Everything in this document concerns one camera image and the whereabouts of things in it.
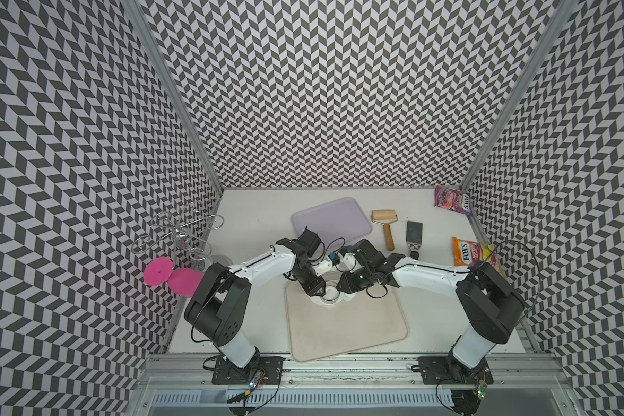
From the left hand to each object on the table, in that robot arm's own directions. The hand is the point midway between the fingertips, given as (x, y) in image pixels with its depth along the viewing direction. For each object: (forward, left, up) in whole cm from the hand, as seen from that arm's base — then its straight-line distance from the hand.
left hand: (316, 290), depth 85 cm
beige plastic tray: (-12, -1, -4) cm, 12 cm away
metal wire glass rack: (+6, +36, +26) cm, 45 cm away
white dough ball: (-2, 0, -3) cm, 3 cm away
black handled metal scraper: (+23, -38, -3) cm, 45 cm away
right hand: (0, -8, 0) cm, 8 cm away
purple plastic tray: (+32, -6, -4) cm, 33 cm away
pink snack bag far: (+40, -58, +1) cm, 70 cm away
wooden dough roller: (+31, -28, 0) cm, 41 cm away
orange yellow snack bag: (+14, -55, 0) cm, 57 cm away
